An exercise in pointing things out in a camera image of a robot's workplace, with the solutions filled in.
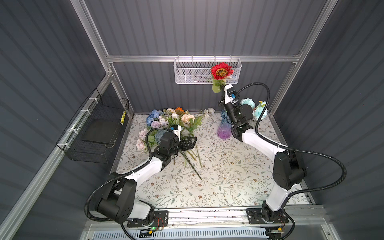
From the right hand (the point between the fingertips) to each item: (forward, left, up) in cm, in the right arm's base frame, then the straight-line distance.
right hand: (224, 85), depth 71 cm
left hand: (-13, +17, -27) cm, 34 cm away
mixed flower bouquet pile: (+6, +39, -32) cm, 51 cm away
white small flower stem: (+25, +5, -42) cm, 49 cm away
